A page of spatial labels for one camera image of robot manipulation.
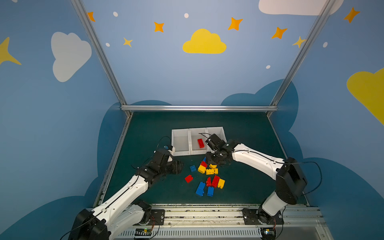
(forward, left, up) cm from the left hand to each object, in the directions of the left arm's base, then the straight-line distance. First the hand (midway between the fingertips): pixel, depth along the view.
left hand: (179, 163), depth 82 cm
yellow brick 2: (+2, -20, -8) cm, 21 cm away
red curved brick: (-7, -17, -9) cm, 20 cm away
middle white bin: (+22, -10, -10) cm, 26 cm away
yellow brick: (+1, -13, -9) cm, 16 cm away
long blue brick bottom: (-11, -12, -9) cm, 19 cm away
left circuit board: (-31, +18, -14) cm, 39 cm away
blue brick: (-12, -17, -8) cm, 23 cm away
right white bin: (+28, -26, -6) cm, 39 cm away
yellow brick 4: (-8, -24, -9) cm, 27 cm away
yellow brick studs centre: (-1, -18, -9) cm, 20 cm away
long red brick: (-7, -21, -10) cm, 24 cm away
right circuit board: (-31, -46, -14) cm, 57 cm away
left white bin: (+23, +2, -11) cm, 25 cm away
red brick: (-5, -5, -10) cm, 13 cm away
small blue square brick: (+2, -7, -10) cm, 12 cm away
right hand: (+3, -17, -2) cm, 17 cm away
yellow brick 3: (0, -22, -10) cm, 24 cm away
